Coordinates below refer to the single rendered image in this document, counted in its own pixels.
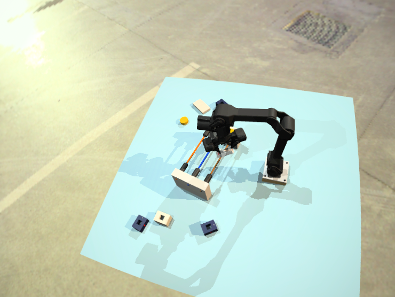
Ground yellow short cylinder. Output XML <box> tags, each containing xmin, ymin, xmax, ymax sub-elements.
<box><xmin>180</xmin><ymin>116</ymin><xmax>188</xmax><ymax>125</ymax></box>

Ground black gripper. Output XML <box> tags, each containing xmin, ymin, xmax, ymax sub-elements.
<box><xmin>202</xmin><ymin>127</ymin><xmax>247</xmax><ymax>153</ymax></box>

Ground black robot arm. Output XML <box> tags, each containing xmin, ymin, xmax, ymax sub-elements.
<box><xmin>197</xmin><ymin>104</ymin><xmax>295</xmax><ymax>178</ymax></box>

